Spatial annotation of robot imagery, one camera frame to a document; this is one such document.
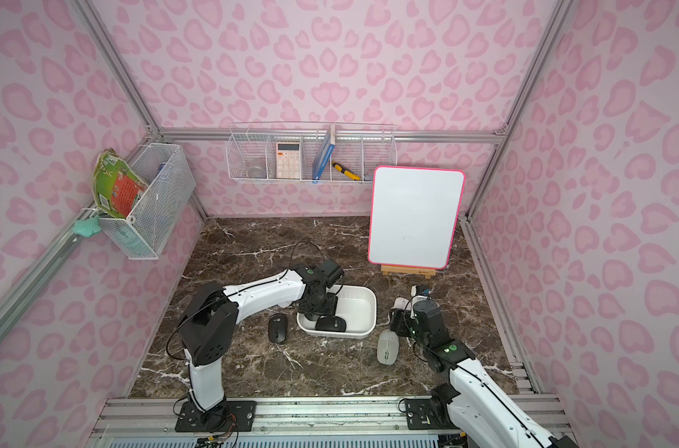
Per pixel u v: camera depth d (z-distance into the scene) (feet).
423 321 2.08
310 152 3.23
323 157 2.90
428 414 2.39
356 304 3.06
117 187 2.40
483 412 1.60
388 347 2.68
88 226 2.06
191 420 2.36
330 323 2.84
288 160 3.12
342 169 3.21
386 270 3.30
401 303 3.03
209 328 1.58
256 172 3.18
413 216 2.98
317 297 2.47
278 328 2.88
